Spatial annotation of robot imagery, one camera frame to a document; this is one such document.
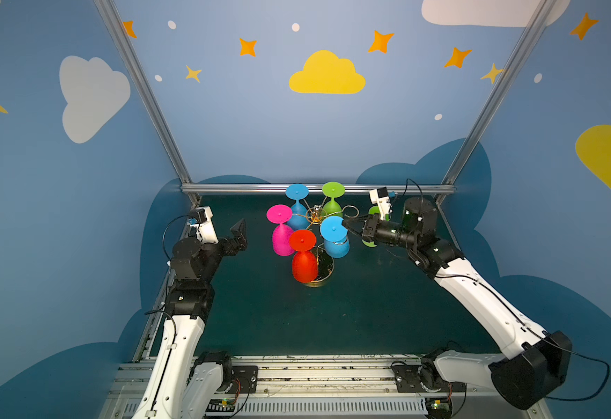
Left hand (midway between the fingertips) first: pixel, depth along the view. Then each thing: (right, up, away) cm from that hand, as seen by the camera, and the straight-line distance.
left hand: (226, 220), depth 71 cm
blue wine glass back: (+20, +1, +15) cm, 25 cm away
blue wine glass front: (+30, -4, -2) cm, 30 cm away
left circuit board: (-2, -53, +2) cm, 53 cm away
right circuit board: (+60, -53, +2) cm, 80 cm away
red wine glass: (+22, -12, +3) cm, 25 cm away
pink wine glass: (+14, +2, +6) cm, 16 cm away
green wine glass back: (+30, +10, +13) cm, 34 cm away
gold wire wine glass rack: (+25, +2, +4) cm, 25 cm away
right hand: (+33, 0, -3) cm, 33 cm away
